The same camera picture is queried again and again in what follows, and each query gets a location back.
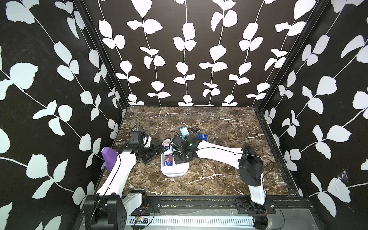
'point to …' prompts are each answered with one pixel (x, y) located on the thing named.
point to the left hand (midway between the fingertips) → (161, 150)
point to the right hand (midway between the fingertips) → (175, 158)
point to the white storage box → (168, 167)
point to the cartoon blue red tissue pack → (168, 160)
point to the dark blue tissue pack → (204, 137)
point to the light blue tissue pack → (184, 131)
